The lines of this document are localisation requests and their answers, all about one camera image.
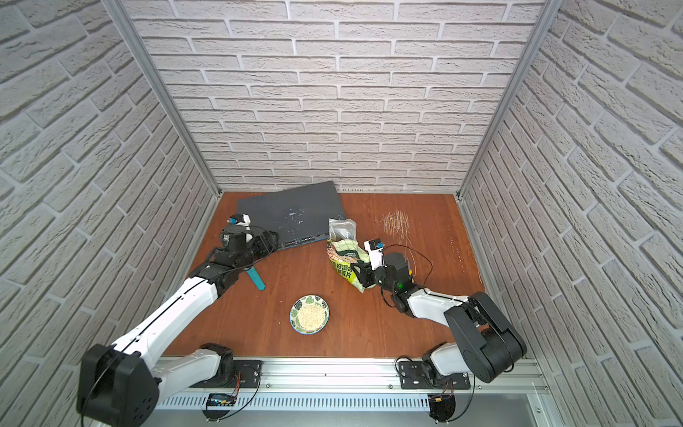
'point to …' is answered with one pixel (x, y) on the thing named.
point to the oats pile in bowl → (310, 317)
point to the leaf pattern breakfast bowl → (303, 300)
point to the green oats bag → (343, 250)
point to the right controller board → (441, 406)
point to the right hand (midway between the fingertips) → (350, 266)
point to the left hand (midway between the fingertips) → (267, 231)
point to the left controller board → (219, 399)
